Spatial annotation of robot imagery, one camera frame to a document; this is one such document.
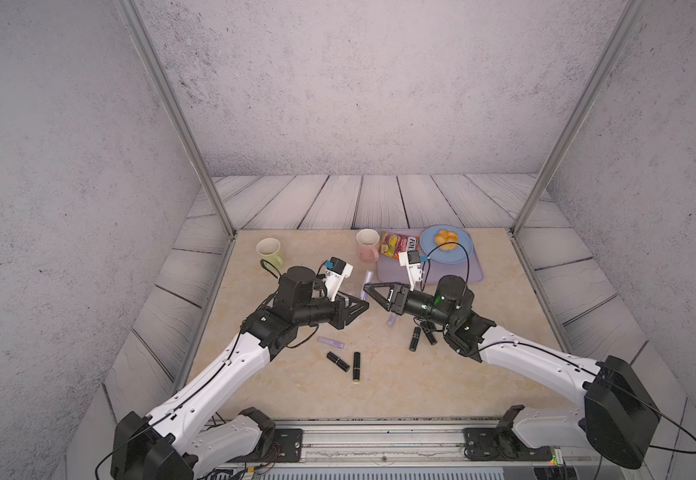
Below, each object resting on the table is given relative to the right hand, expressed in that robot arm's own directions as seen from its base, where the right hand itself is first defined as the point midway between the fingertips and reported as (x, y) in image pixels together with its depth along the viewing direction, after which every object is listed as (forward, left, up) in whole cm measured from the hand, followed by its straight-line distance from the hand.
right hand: (369, 290), depth 68 cm
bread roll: (+42, -28, -26) cm, 57 cm away
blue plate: (+40, -22, -28) cm, 54 cm away
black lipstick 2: (+2, -14, -29) cm, 32 cm away
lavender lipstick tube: (+8, -7, -29) cm, 31 cm away
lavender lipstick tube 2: (+3, 0, 0) cm, 3 cm away
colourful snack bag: (+38, -8, -25) cm, 46 cm away
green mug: (+30, +34, -20) cm, 50 cm away
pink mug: (+32, 0, -20) cm, 38 cm away
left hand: (-2, 0, -4) cm, 4 cm away
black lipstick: (-5, +9, -28) cm, 30 cm away
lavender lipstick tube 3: (0, +12, -28) cm, 30 cm away
